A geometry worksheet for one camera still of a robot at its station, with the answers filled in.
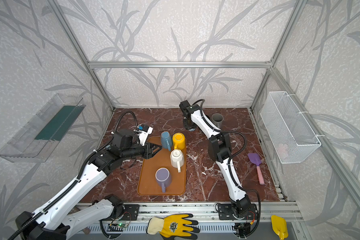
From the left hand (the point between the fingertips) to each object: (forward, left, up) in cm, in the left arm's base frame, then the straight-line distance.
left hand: (161, 143), depth 71 cm
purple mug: (-11, 0, -17) cm, 20 cm away
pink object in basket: (-1, -60, -3) cm, 60 cm away
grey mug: (+28, -32, -15) cm, 46 cm away
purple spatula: (+3, -55, -23) cm, 59 cm away
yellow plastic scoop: (-31, -55, -21) cm, 67 cm away
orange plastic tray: (-12, +10, -25) cm, 30 cm away
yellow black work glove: (-31, -7, -21) cm, 38 cm away
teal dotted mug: (+12, +1, -17) cm, 20 cm away
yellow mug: (+11, -7, -16) cm, 21 cm away
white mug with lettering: (-1, -7, -15) cm, 17 cm away
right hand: (+27, -15, -17) cm, 35 cm away
